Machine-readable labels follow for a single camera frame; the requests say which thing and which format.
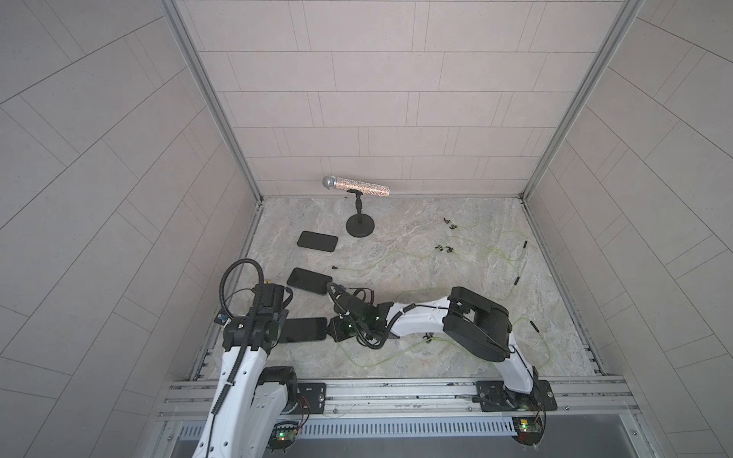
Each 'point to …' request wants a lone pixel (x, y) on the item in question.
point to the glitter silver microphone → (331, 182)
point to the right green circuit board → (529, 429)
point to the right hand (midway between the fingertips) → (327, 334)
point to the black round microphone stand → (359, 225)
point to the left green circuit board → (283, 433)
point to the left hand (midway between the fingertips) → (276, 322)
